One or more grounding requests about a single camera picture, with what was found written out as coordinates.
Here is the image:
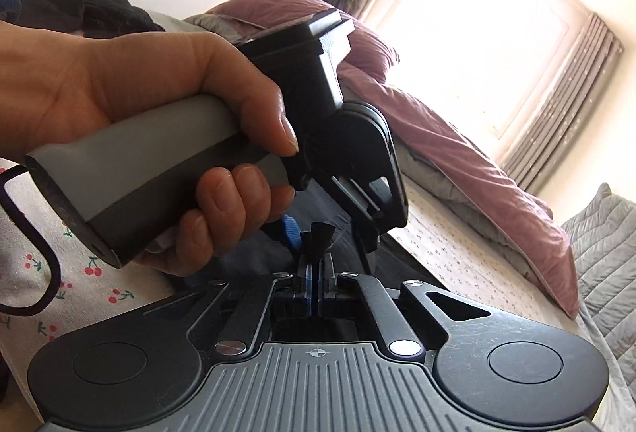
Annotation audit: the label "purple duvet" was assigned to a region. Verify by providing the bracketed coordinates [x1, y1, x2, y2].
[206, 0, 582, 318]

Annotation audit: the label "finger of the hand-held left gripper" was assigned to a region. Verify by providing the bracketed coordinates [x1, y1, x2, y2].
[270, 214, 305, 262]
[318, 163, 411, 274]

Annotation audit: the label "person's left hand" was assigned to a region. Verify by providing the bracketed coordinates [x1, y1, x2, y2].
[0, 27, 299, 278]

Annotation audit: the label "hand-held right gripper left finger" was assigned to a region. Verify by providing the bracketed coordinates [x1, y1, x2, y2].
[144, 255, 314, 357]

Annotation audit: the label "black crumpled cloth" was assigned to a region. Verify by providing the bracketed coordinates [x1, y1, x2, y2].
[0, 0, 167, 35]

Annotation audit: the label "black cable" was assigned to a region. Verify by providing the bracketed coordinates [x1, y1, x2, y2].
[0, 163, 63, 316]

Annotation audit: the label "window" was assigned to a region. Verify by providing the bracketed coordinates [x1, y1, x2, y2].
[358, 0, 592, 159]

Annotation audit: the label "grey bed sheet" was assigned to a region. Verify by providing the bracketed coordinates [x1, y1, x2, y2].
[571, 303, 636, 432]

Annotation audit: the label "grey quilted headboard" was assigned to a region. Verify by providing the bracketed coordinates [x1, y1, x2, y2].
[559, 183, 636, 363]

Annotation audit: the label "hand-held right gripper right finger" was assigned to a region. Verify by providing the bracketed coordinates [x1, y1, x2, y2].
[317, 254, 494, 358]

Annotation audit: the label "black pants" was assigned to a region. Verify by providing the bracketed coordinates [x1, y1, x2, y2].
[213, 186, 448, 296]

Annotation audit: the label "cherry print bed sheet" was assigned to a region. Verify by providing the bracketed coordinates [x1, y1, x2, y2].
[0, 158, 582, 432]

